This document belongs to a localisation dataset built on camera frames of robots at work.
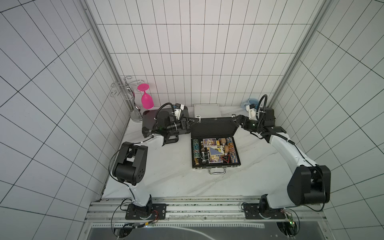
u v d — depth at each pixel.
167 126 0.73
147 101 1.00
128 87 0.92
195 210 0.74
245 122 0.74
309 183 0.42
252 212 0.72
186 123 0.76
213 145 0.93
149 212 0.66
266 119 0.65
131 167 0.48
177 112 0.79
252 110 0.77
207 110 1.11
